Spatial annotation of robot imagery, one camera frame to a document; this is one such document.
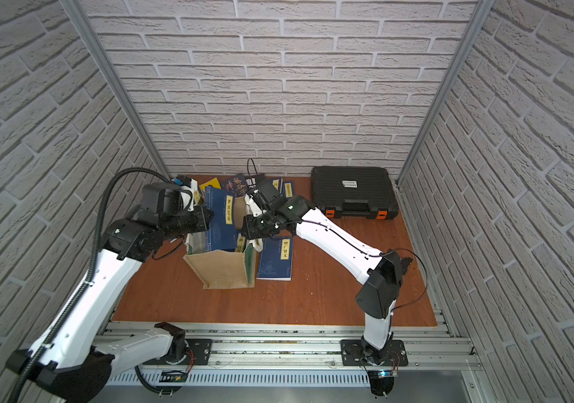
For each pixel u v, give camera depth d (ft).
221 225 2.43
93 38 2.47
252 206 2.20
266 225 2.04
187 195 1.72
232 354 2.46
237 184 3.74
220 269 2.64
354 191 3.57
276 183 3.96
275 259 3.03
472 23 2.36
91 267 1.33
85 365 1.30
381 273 1.45
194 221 1.96
